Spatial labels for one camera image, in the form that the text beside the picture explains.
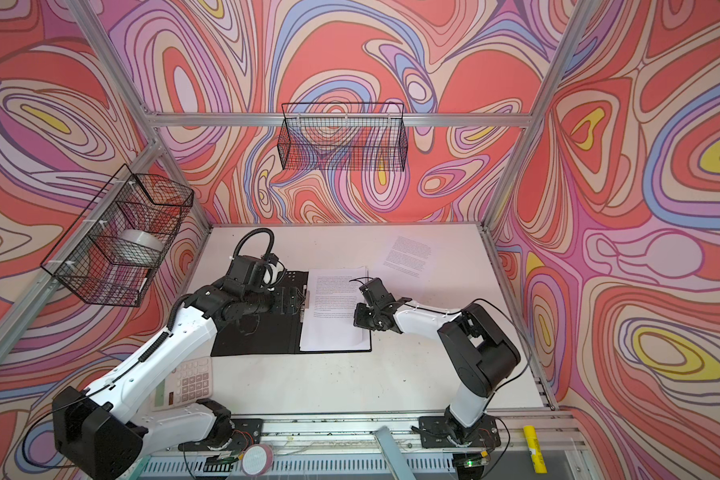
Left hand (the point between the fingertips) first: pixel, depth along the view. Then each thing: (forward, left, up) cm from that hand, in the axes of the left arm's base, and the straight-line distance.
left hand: (293, 295), depth 79 cm
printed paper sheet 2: (+28, -36, -18) cm, 49 cm away
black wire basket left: (-1, +45, +16) cm, 47 cm away
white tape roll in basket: (+4, +35, +15) cm, 38 cm away
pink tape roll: (-36, +5, -12) cm, 38 cm away
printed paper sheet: (+1, -8, -17) cm, 19 cm away
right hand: (0, -18, -17) cm, 25 cm away
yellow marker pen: (-33, -60, -16) cm, 71 cm away
